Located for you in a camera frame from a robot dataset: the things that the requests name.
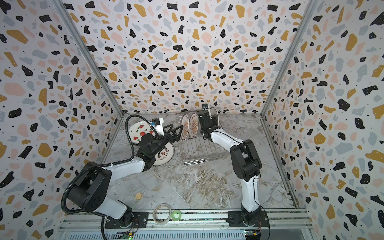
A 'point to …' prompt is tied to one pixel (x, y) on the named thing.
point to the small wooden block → (138, 196)
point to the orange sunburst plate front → (185, 123)
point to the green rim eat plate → (165, 155)
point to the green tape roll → (179, 213)
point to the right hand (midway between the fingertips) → (208, 113)
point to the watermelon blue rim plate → (137, 130)
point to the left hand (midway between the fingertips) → (178, 123)
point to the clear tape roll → (154, 216)
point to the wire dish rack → (195, 149)
